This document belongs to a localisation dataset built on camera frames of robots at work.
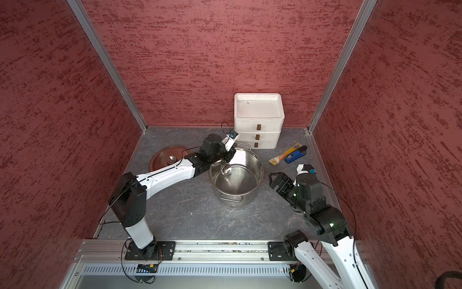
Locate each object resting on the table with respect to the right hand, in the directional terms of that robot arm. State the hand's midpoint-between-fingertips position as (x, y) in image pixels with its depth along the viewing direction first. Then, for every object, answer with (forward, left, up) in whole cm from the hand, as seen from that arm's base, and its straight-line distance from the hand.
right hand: (273, 184), depth 68 cm
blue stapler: (+32, -25, -23) cm, 47 cm away
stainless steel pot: (+11, +12, -25) cm, 30 cm away
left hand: (+22, +15, -3) cm, 27 cm away
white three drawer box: (+38, +2, -1) cm, 38 cm away
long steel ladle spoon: (+20, +20, -19) cm, 34 cm away
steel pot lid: (+30, +55, -20) cm, 65 cm away
